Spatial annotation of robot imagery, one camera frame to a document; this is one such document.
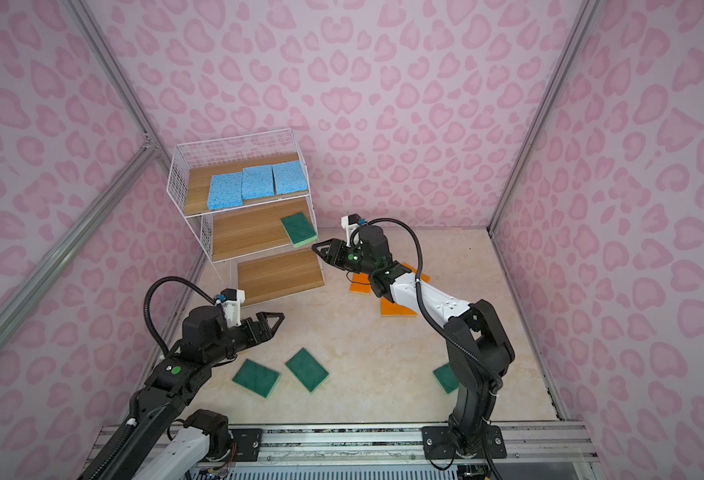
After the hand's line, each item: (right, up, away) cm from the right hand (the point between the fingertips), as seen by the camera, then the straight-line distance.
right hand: (317, 247), depth 79 cm
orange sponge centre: (+20, -19, +20) cm, 34 cm away
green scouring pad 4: (+35, -36, +5) cm, 51 cm away
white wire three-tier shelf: (-20, +3, +7) cm, 22 cm away
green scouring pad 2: (-17, -36, +4) cm, 40 cm away
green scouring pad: (-6, +5, +6) cm, 10 cm away
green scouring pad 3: (-4, -34, +5) cm, 35 cm away
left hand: (-10, -17, -3) cm, 20 cm away
